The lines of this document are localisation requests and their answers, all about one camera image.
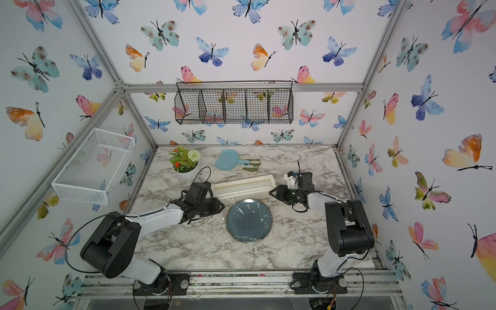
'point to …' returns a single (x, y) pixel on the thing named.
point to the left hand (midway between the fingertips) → (225, 204)
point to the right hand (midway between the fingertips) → (275, 192)
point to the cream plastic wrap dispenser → (252, 188)
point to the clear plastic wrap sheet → (248, 221)
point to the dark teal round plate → (249, 221)
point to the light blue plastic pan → (228, 159)
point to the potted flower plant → (185, 162)
